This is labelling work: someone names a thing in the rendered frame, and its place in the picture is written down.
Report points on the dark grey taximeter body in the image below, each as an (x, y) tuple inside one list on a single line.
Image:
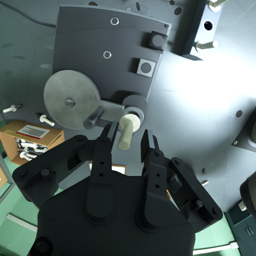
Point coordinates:
[(84, 44)]

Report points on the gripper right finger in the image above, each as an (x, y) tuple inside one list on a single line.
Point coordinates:
[(156, 180)]

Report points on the orange-edged white paper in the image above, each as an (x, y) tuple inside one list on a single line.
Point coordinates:
[(118, 169)]

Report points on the brown cardboard box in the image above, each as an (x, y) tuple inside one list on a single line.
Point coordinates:
[(12, 144)]

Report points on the small silver pin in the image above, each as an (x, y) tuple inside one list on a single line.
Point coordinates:
[(205, 182)]

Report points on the grey round calibration cover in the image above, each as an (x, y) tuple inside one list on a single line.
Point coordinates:
[(70, 96)]

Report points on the light grey square key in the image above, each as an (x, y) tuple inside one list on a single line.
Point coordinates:
[(146, 67)]

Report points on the teal cabinet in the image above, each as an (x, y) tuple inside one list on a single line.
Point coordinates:
[(244, 230)]

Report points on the white stud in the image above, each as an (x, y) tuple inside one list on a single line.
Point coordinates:
[(25, 156), (46, 120), (27, 145), (11, 108)]

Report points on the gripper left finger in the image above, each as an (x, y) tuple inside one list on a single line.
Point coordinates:
[(100, 160)]

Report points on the dark blue stud rack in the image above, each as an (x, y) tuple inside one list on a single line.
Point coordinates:
[(200, 30)]

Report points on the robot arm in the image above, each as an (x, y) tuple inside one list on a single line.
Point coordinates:
[(250, 190)]

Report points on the cream seal stud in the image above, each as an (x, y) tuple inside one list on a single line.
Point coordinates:
[(217, 4), (128, 130), (206, 46)]

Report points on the black square key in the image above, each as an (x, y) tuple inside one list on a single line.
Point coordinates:
[(158, 41)]

